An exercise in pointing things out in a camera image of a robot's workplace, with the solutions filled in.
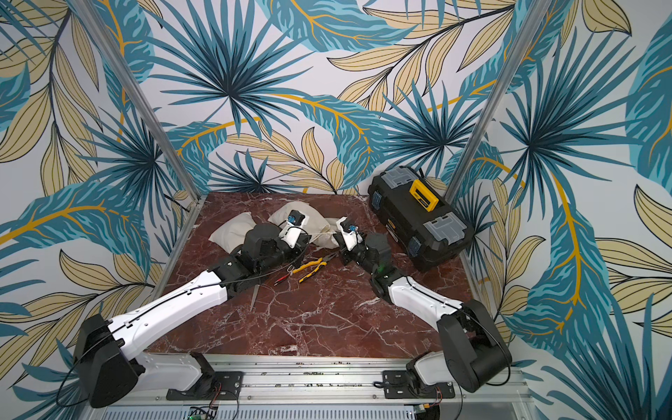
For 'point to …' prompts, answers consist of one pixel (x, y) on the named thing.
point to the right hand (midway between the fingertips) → (320, 241)
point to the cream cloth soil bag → (322, 229)
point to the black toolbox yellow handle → (428, 227)
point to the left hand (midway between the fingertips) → (307, 237)
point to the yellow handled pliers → (322, 262)
